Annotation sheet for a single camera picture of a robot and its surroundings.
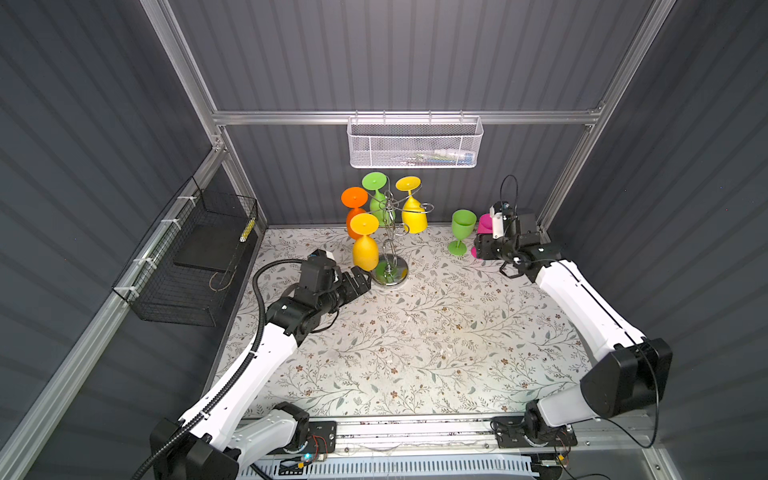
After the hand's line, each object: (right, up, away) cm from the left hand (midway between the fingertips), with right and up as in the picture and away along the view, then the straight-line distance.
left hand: (362, 281), depth 76 cm
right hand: (+36, +11, +7) cm, 38 cm away
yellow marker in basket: (-32, +14, +6) cm, 36 cm away
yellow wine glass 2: (+15, +19, +16) cm, 29 cm away
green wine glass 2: (+5, +20, +7) cm, 21 cm away
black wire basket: (-43, +3, -4) cm, 43 cm away
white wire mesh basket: (+18, +54, +48) cm, 74 cm away
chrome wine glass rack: (+8, +2, +28) cm, 30 cm away
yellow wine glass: (0, +7, +7) cm, 10 cm away
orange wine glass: (-3, +23, +7) cm, 24 cm away
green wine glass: (+32, +17, +24) cm, 43 cm away
